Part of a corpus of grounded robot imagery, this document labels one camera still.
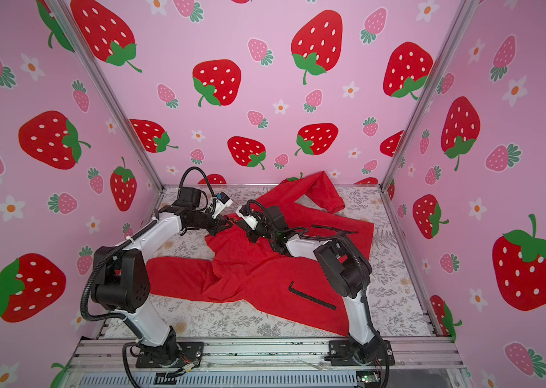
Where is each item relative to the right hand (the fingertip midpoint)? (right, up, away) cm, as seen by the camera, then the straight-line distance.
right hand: (236, 223), depth 89 cm
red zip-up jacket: (-1, -16, -3) cm, 17 cm away
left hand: (-3, 0, +2) cm, 4 cm away
